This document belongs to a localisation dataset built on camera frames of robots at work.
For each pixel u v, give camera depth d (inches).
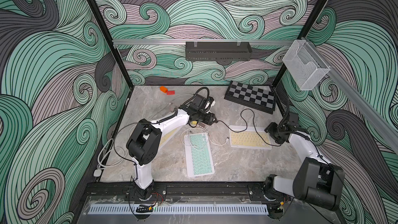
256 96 43.4
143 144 18.8
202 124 38.1
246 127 37.9
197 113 27.9
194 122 26.0
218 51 37.6
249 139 36.1
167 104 42.4
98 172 31.8
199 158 33.5
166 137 36.3
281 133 25.4
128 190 28.7
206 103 29.3
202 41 36.4
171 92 45.2
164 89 46.6
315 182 16.1
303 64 31.2
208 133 37.3
